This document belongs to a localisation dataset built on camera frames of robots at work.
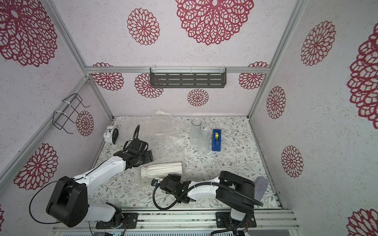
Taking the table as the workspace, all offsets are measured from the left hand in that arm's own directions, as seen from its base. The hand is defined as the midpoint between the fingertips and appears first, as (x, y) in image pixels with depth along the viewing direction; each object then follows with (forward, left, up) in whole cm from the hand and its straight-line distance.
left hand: (148, 158), depth 89 cm
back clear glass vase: (+18, -29, +7) cm, 35 cm away
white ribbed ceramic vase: (-7, -9, 0) cm, 12 cm away
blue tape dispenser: (+15, -44, -3) cm, 46 cm away
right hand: (-10, -13, -2) cm, 16 cm away
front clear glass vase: (+11, -35, +1) cm, 36 cm away
